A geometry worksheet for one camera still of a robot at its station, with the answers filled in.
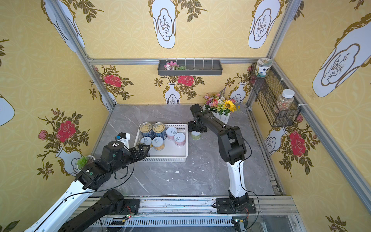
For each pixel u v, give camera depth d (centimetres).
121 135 64
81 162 78
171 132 97
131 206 73
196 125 84
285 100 65
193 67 92
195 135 97
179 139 94
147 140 94
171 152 94
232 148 55
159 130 93
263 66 85
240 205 66
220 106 97
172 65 88
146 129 93
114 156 53
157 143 92
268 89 92
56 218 41
